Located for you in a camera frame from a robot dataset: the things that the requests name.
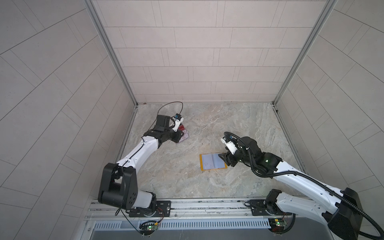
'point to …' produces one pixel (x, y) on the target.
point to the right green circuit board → (277, 225)
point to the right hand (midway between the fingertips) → (221, 153)
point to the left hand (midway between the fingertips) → (185, 130)
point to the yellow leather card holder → (211, 161)
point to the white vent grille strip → (217, 224)
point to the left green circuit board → (148, 228)
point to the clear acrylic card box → (185, 135)
